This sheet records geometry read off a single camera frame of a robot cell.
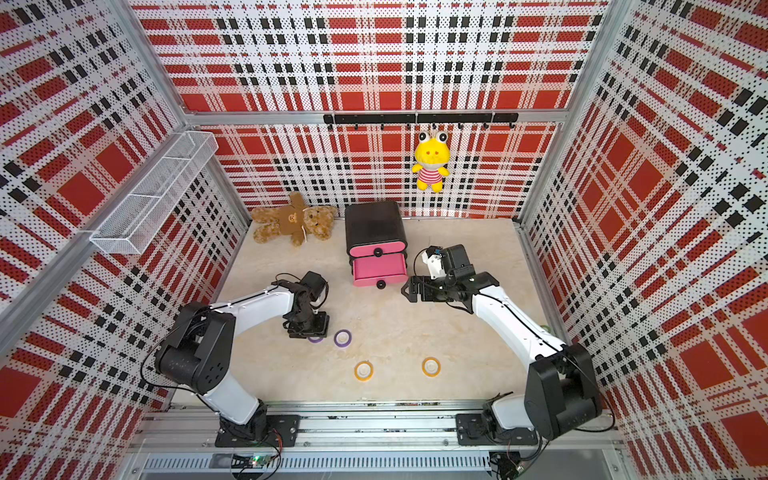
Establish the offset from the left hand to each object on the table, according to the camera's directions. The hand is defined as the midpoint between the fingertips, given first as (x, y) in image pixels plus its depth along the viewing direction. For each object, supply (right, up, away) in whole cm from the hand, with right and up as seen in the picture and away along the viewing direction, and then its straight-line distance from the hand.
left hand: (321, 333), depth 90 cm
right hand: (+30, +15, -8) cm, 35 cm away
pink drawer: (+18, +19, +6) cm, 27 cm away
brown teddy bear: (-15, +37, +21) cm, 45 cm away
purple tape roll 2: (+7, -1, -2) cm, 7 cm away
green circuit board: (-10, -24, -21) cm, 33 cm away
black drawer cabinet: (+17, +28, -1) cm, 33 cm away
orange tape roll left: (+14, -9, -6) cm, 18 cm away
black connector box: (+50, -25, -22) cm, 60 cm away
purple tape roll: (-1, -1, -2) cm, 3 cm away
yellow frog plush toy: (+34, +56, +1) cm, 66 cm away
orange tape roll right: (+33, -8, -6) cm, 35 cm away
